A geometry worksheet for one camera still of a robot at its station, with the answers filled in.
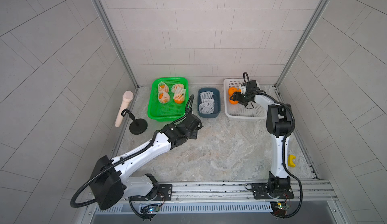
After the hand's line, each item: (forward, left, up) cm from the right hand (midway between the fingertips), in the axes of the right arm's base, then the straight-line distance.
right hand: (234, 97), depth 107 cm
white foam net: (+1, +20, +3) cm, 20 cm away
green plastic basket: (-9, +47, 0) cm, 47 cm away
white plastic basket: (-11, -1, -2) cm, 11 cm away
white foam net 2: (-4, +23, +2) cm, 24 cm away
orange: (+5, +1, +3) cm, 6 cm away
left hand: (-29, +29, +10) cm, 42 cm away
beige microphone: (-19, +60, +28) cm, 69 cm away
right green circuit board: (-65, -8, -4) cm, 65 cm away
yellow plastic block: (-45, -21, -2) cm, 50 cm away
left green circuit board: (-62, +48, +2) cm, 78 cm away
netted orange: (-8, +3, +4) cm, 10 cm away
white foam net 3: (-11, +20, +5) cm, 24 cm away
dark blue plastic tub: (-4, +13, 0) cm, 14 cm away
